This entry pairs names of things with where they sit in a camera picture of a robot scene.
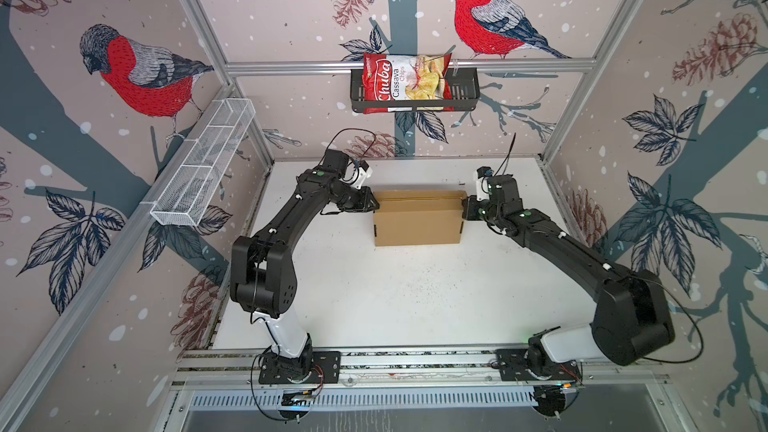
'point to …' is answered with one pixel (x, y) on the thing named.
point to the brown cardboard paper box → (419, 217)
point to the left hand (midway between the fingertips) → (376, 205)
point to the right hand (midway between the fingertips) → (458, 207)
